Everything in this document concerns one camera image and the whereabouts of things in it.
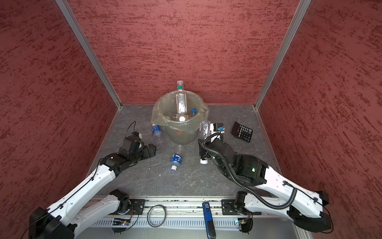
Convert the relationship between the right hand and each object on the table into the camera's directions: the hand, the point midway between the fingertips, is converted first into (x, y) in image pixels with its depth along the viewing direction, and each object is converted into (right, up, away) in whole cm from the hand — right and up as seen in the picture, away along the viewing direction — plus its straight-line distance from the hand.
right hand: (202, 145), depth 64 cm
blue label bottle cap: (-29, +2, +34) cm, 45 cm away
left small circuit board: (-40, -40, +8) cm, 57 cm away
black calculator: (+30, +2, +39) cm, 49 cm away
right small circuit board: (+20, -39, +8) cm, 45 cm away
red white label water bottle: (-10, +12, +12) cm, 20 cm away
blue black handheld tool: (+3, -36, +4) cm, 36 cm away
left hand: (-29, -7, +17) cm, 35 cm away
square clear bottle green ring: (-11, +24, +24) cm, 36 cm away
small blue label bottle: (-14, -12, +21) cm, 28 cm away
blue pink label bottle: (-4, +17, +31) cm, 35 cm away
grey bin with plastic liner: (-11, +6, +14) cm, 19 cm away
